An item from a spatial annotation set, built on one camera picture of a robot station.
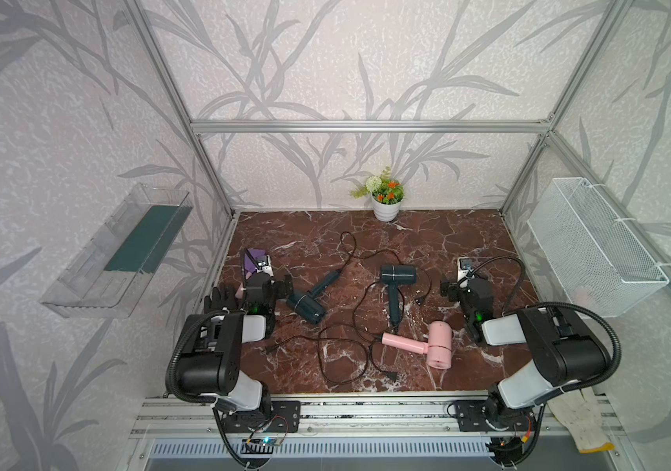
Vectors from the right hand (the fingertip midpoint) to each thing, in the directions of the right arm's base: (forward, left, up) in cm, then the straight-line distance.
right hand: (460, 270), depth 94 cm
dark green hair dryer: (0, +21, -2) cm, 21 cm away
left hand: (0, +61, 0) cm, 61 cm away
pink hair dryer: (-24, +11, -2) cm, 26 cm away
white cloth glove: (-39, -23, -6) cm, 46 cm away
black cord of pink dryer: (-29, +25, -7) cm, 39 cm away
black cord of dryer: (-1, +27, -7) cm, 28 cm away
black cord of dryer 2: (-23, +45, -7) cm, 51 cm away
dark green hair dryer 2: (-10, +49, -3) cm, 50 cm away
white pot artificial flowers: (+28, +22, +8) cm, 37 cm away
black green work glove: (-6, +77, -5) cm, 78 cm away
